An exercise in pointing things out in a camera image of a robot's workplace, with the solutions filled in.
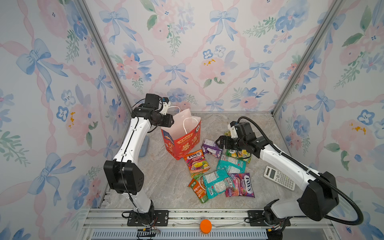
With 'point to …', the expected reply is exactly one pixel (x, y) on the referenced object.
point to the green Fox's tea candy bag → (241, 154)
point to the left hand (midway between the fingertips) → (170, 119)
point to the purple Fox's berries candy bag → (242, 186)
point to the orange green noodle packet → (198, 185)
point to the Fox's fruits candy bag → (196, 162)
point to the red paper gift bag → (182, 137)
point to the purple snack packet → (209, 146)
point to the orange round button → (205, 226)
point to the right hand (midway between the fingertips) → (221, 141)
